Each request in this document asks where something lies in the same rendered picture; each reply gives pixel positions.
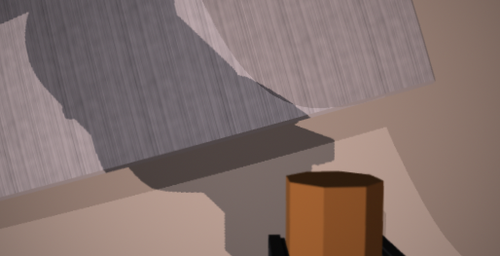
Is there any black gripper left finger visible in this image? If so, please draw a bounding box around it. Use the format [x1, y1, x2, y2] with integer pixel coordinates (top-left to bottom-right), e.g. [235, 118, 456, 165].
[268, 235, 289, 256]

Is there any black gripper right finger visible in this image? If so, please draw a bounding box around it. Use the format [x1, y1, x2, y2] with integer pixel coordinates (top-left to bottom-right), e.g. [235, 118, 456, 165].
[382, 236, 406, 256]

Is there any orange-brown faceted cylinder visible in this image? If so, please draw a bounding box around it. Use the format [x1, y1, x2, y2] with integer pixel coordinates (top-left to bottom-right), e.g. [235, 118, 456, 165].
[286, 171, 384, 256]

